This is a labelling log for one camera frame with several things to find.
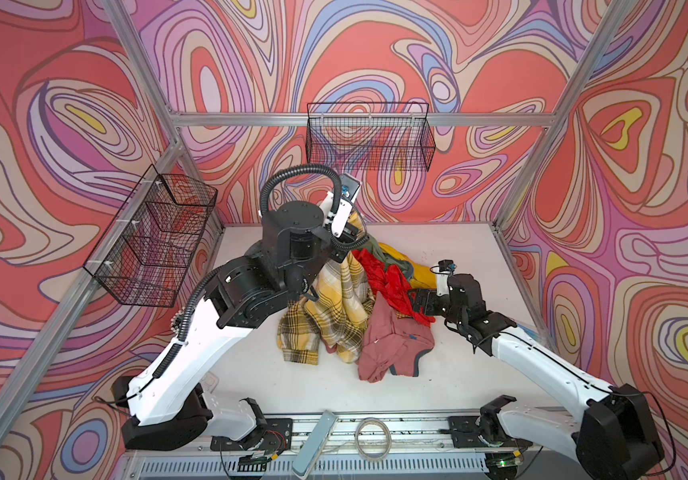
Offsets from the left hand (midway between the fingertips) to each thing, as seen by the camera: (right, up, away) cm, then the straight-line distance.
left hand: (344, 205), depth 53 cm
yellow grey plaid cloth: (-3, -23, +16) cm, 28 cm away
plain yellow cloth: (+24, -16, +38) cm, 48 cm away
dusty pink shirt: (+12, -32, +25) cm, 42 cm away
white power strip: (-8, -54, +15) cm, 57 cm away
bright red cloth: (+15, -18, +38) cm, 45 cm away
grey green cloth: (+10, -8, +40) cm, 42 cm away
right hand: (+22, -22, +31) cm, 44 cm away
